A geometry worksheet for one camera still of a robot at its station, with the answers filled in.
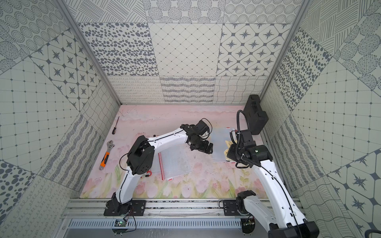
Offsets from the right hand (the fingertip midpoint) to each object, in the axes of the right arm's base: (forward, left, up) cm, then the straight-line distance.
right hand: (232, 156), depth 76 cm
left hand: (+5, +10, -8) cm, 14 cm away
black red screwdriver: (+26, +78, -13) cm, 83 cm away
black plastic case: (+24, -19, +1) cm, 30 cm away
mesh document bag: (+20, +4, -13) cm, 24 cm away
